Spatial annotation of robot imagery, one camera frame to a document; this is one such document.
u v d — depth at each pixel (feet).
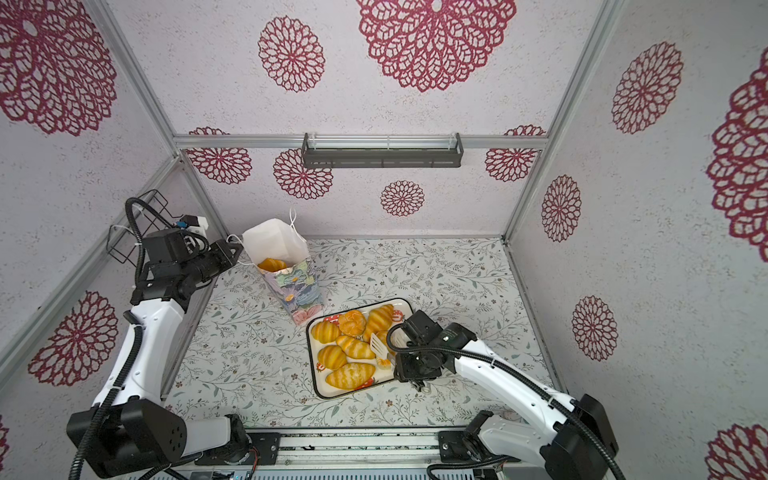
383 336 2.93
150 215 2.02
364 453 2.44
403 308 3.27
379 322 3.02
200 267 2.05
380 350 2.67
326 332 2.95
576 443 1.26
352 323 3.01
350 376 2.67
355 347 2.87
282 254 3.22
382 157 2.82
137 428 1.28
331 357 2.80
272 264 3.19
